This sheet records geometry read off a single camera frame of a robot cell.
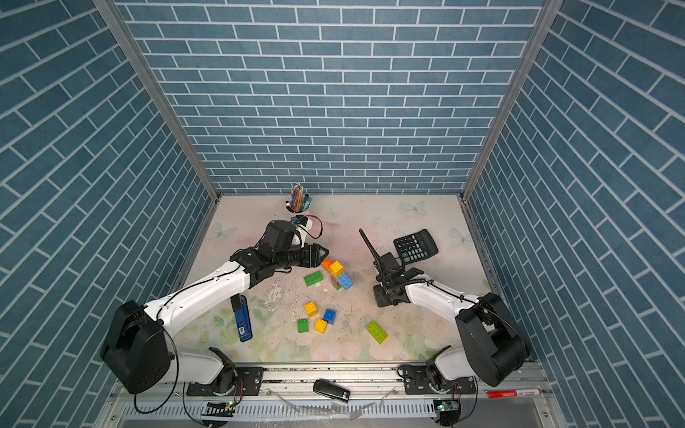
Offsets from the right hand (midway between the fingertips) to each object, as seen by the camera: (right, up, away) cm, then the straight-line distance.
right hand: (384, 297), depth 89 cm
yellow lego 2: (-24, -2, -5) cm, 25 cm away
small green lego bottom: (-26, -7, -7) cm, 28 cm away
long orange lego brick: (-18, +13, -10) cm, 25 cm away
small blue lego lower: (-18, -4, -7) cm, 20 cm away
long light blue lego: (-13, +7, -5) cm, 16 cm away
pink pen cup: (-32, +29, +12) cm, 45 cm away
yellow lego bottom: (-21, -7, -7) cm, 23 cm away
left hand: (-18, +16, -8) cm, 25 cm away
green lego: (-16, +2, +4) cm, 17 cm away
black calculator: (+14, +16, +12) cm, 24 cm away
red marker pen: (+29, -21, -18) cm, 40 cm away
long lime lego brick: (-3, -9, -8) cm, 12 cm away
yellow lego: (-16, +11, -7) cm, 20 cm away
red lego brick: (-17, +6, -3) cm, 18 cm away
